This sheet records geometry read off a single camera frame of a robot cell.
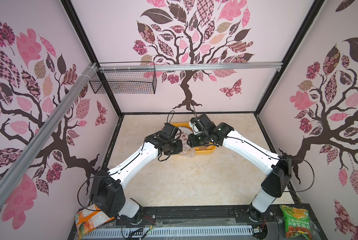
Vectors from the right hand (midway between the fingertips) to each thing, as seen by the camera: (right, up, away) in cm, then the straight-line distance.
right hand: (188, 140), depth 79 cm
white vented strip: (-8, -44, -9) cm, 45 cm away
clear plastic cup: (0, -7, +7) cm, 10 cm away
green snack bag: (+50, -38, -10) cm, 64 cm away
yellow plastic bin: (+9, -8, +19) cm, 22 cm away
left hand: (-4, -6, +2) cm, 8 cm away
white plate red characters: (-3, +4, -12) cm, 13 cm away
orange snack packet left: (-49, -38, -8) cm, 62 cm away
